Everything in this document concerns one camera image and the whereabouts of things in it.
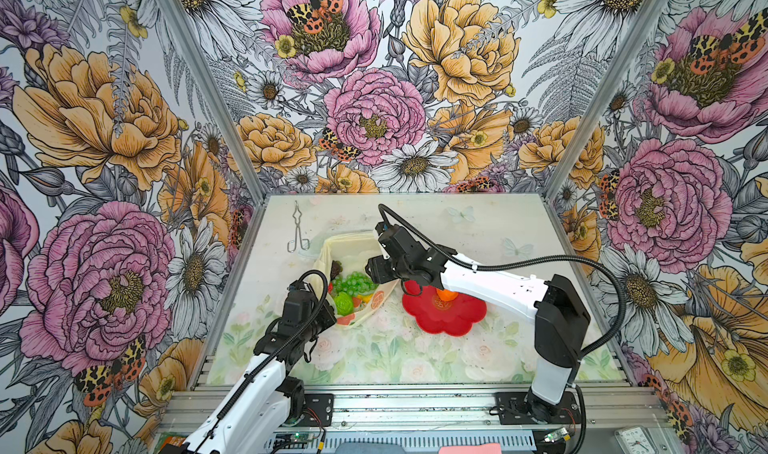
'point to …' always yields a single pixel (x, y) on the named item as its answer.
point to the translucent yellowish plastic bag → (367, 308)
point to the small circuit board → (297, 437)
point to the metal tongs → (291, 245)
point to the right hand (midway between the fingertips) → (378, 274)
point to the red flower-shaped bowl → (436, 315)
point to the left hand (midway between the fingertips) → (333, 317)
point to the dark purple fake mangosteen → (336, 269)
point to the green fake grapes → (355, 283)
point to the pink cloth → (485, 448)
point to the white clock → (635, 440)
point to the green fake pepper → (344, 303)
